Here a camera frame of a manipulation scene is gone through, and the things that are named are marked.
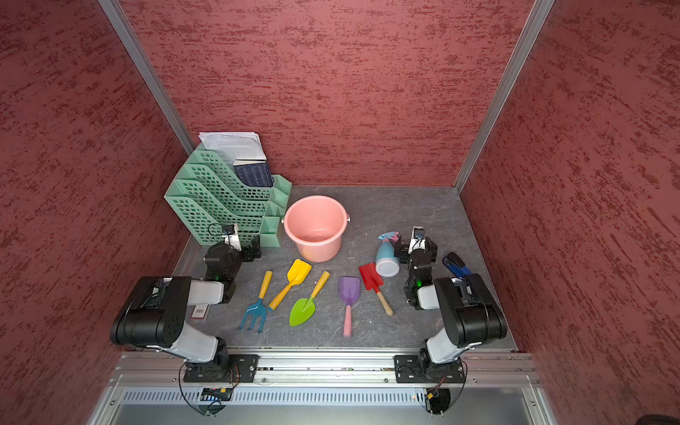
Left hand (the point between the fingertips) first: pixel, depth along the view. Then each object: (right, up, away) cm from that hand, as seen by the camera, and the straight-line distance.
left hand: (246, 240), depth 94 cm
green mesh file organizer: (-12, +16, -4) cm, 20 cm away
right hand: (+61, 0, 0) cm, 61 cm away
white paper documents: (-9, +36, +7) cm, 38 cm away
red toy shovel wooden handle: (+46, -14, -2) cm, 48 cm away
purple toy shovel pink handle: (+37, -17, -4) cm, 41 cm away
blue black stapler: (+76, -9, -1) cm, 77 cm away
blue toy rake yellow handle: (+7, -21, -8) cm, 24 cm away
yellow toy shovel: (+18, -13, -2) cm, 22 cm away
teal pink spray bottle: (+51, -7, -5) cm, 51 cm away
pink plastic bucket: (+25, +5, +7) cm, 26 cm away
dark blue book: (-3, +27, +13) cm, 30 cm away
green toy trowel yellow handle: (+22, -22, -8) cm, 33 cm away
